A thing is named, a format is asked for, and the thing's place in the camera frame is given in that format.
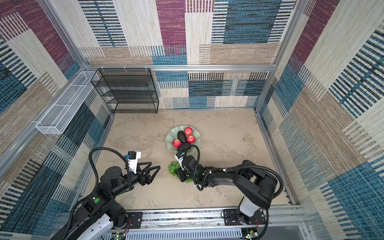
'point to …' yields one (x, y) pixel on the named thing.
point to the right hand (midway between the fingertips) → (178, 171)
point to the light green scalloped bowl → (172, 135)
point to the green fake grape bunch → (175, 166)
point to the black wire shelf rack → (128, 90)
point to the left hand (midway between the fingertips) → (155, 164)
